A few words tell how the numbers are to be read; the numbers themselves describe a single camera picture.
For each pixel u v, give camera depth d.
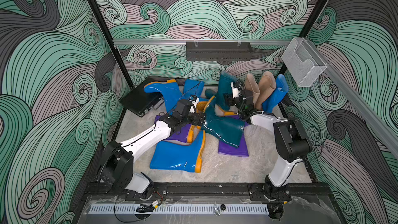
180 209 0.70
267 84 0.90
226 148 0.86
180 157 0.82
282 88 0.84
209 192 0.75
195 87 1.17
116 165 0.42
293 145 0.49
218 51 0.95
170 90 1.07
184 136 0.88
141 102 1.04
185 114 0.65
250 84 0.86
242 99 0.72
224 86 0.96
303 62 0.79
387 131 0.51
